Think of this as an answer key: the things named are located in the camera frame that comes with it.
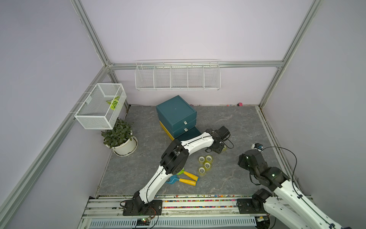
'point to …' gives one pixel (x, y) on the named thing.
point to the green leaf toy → (113, 103)
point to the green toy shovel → (188, 174)
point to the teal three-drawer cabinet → (178, 119)
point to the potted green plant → (120, 139)
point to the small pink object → (240, 104)
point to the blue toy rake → (174, 179)
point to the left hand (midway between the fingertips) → (217, 149)
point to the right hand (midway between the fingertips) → (242, 156)
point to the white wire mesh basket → (102, 106)
